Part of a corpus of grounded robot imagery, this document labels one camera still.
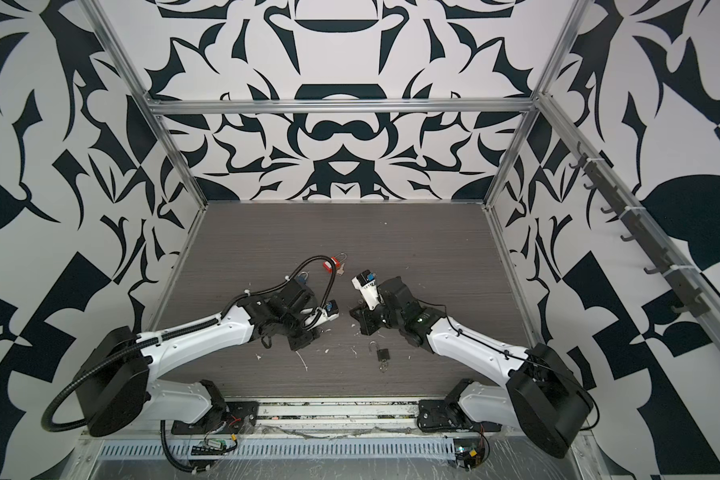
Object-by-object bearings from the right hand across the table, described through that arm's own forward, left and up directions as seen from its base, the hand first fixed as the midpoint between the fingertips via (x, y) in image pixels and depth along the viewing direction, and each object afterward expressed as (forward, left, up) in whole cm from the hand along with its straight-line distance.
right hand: (351, 312), depth 80 cm
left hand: (-1, +10, -4) cm, 11 cm away
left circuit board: (-28, +33, -12) cm, 45 cm away
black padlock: (-8, -8, -11) cm, 15 cm away
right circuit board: (-30, -27, -13) cm, 42 cm away
